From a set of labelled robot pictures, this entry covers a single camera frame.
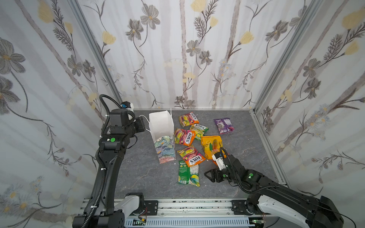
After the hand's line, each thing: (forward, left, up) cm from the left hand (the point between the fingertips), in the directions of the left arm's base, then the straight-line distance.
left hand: (143, 118), depth 71 cm
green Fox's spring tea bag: (+14, -32, -31) cm, 47 cm away
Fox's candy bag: (+7, -21, -29) cm, 37 cm away
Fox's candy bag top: (+25, -24, -31) cm, 46 cm away
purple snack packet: (+18, -52, -31) cm, 63 cm away
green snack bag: (-19, -23, -31) cm, 43 cm away
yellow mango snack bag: (0, -38, -28) cm, 48 cm away
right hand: (-20, -34, -24) cm, 46 cm away
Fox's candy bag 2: (-7, -25, -29) cm, 39 cm away
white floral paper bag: (+9, -6, -22) cm, 24 cm away
